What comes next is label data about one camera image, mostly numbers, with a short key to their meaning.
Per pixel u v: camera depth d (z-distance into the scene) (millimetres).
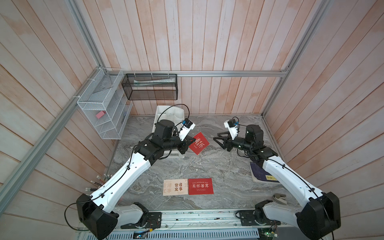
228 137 673
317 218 390
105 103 688
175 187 840
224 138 674
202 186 856
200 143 735
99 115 820
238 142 665
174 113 911
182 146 613
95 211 373
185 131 601
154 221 731
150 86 1040
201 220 749
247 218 732
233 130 660
